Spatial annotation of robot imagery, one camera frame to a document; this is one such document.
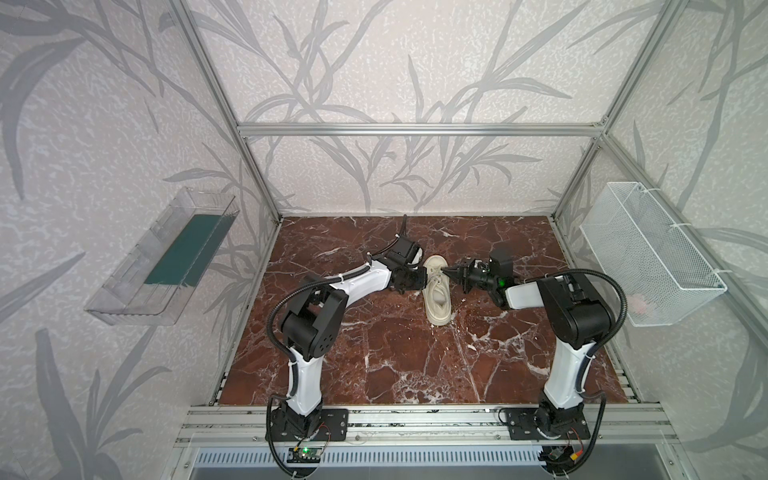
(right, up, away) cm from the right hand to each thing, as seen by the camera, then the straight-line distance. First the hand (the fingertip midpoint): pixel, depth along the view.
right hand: (443, 259), depth 93 cm
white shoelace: (-2, -5, 0) cm, 6 cm away
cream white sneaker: (-2, -12, -1) cm, 12 cm away
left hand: (-4, -5, 0) cm, 6 cm away
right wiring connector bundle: (+27, -48, -19) cm, 59 cm away
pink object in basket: (+45, -10, -21) cm, 50 cm away
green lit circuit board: (-37, -46, -22) cm, 63 cm away
